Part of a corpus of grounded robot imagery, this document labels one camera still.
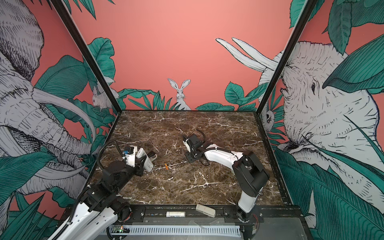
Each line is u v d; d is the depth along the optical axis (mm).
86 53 852
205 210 730
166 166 904
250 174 464
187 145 746
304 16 717
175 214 733
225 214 731
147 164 780
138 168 638
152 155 915
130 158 632
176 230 702
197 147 696
